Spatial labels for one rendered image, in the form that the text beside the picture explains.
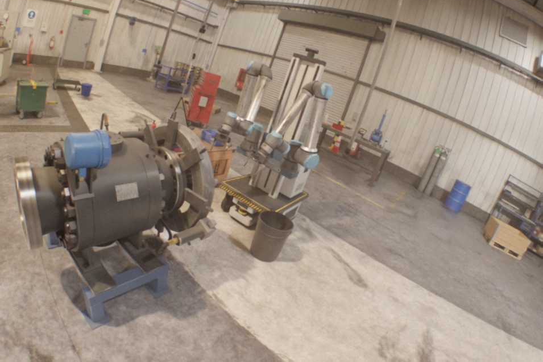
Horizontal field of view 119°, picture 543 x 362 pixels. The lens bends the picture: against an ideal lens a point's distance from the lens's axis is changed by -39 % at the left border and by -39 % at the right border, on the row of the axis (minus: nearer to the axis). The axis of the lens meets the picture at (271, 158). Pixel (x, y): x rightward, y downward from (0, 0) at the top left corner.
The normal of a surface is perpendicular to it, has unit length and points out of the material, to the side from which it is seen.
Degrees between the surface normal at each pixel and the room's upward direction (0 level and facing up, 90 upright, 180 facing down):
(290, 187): 90
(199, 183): 90
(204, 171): 61
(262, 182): 90
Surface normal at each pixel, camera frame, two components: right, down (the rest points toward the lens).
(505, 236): -0.47, 0.09
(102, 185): 0.84, -0.21
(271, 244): 0.05, 0.35
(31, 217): 0.86, 0.12
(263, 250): -0.24, 0.25
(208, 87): 0.37, 0.37
